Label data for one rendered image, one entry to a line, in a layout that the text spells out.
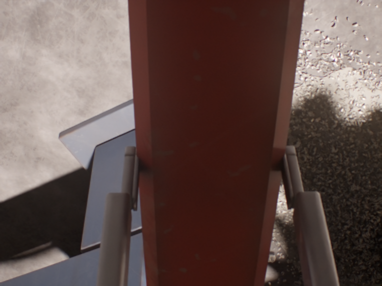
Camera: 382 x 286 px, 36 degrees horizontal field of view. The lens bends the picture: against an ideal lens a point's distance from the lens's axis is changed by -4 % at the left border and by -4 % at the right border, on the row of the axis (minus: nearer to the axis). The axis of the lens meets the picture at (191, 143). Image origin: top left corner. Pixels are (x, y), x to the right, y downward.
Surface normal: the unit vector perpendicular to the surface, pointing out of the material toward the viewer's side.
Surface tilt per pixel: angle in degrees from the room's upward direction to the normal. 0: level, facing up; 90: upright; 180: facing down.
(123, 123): 0
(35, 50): 0
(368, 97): 2
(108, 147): 90
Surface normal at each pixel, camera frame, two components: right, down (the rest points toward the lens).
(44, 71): 0.01, 0.65
